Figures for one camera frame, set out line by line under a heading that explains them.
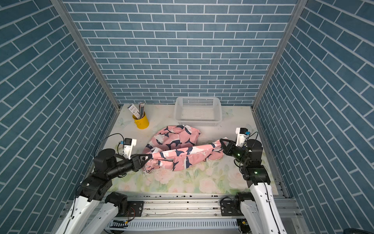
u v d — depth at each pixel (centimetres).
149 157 68
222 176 86
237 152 63
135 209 73
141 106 99
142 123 102
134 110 99
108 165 53
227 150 63
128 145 63
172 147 94
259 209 46
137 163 60
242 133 66
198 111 119
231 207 74
